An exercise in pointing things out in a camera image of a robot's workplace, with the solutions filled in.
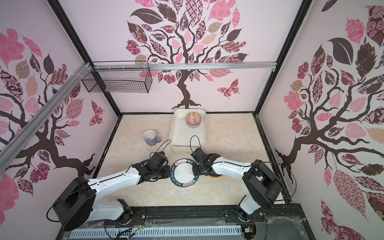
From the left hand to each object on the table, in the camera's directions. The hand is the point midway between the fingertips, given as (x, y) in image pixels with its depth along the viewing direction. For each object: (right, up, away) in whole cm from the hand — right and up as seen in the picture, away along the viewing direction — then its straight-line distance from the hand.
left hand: (170, 174), depth 86 cm
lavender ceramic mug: (-17, +21, +18) cm, 32 cm away
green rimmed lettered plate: (+7, -1, +2) cm, 7 cm away
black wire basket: (-47, +67, +36) cm, 89 cm away
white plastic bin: (+9, +25, +24) cm, 36 cm away
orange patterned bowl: (+13, +34, +25) cm, 44 cm away
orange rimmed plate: (+29, -1, 0) cm, 29 cm away
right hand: (+15, +3, +2) cm, 15 cm away
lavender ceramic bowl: (+12, +28, +21) cm, 37 cm away
